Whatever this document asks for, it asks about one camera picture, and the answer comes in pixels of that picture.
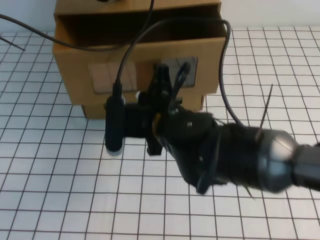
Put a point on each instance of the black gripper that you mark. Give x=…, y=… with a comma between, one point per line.
x=185, y=134

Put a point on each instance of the brown cardboard drawer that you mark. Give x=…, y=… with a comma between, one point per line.
x=89, y=72

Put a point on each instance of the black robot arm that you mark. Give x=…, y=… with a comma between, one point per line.
x=264, y=159

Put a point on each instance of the lower brown cardboard shoebox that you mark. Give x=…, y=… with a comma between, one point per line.
x=97, y=112

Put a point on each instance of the white upper drawer handle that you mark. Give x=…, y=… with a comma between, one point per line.
x=137, y=95

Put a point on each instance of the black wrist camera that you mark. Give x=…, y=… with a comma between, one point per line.
x=114, y=124

